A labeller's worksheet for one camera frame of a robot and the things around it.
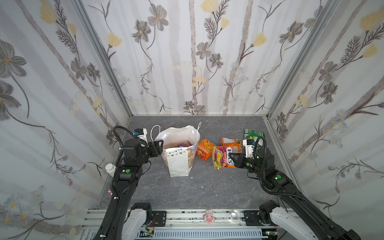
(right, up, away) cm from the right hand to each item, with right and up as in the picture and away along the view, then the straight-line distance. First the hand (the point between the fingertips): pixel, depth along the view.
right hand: (227, 152), depth 74 cm
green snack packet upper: (+25, +8, +33) cm, 42 cm away
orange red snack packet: (-10, -1, +24) cm, 26 cm away
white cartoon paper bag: (-24, -5, +4) cm, 25 cm away
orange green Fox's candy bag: (-2, -4, +5) cm, 7 cm away
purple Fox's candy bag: (-21, +3, +14) cm, 26 cm away
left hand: (-36, +8, 0) cm, 37 cm away
